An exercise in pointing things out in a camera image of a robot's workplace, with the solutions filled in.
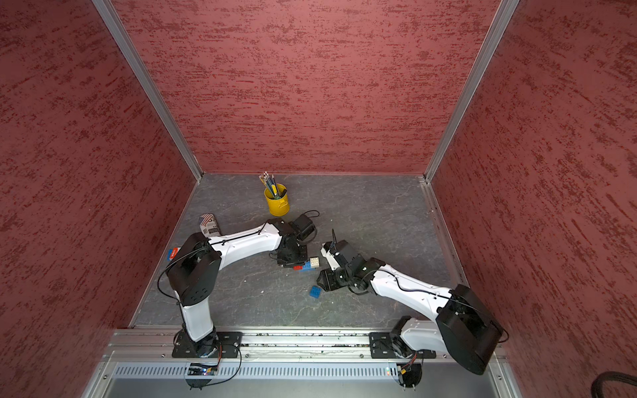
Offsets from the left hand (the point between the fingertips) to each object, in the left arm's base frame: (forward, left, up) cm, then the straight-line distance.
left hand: (299, 268), depth 87 cm
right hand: (-6, -9, +2) cm, 11 cm away
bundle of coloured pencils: (+31, +13, +12) cm, 36 cm away
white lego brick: (+2, -6, +1) cm, 6 cm away
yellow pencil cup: (+25, +11, +3) cm, 28 cm away
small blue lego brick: (-8, -6, -1) cm, 10 cm away
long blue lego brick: (+1, -3, -2) cm, 4 cm away
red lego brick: (0, 0, 0) cm, 1 cm away
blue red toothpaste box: (+6, +49, -2) cm, 50 cm away
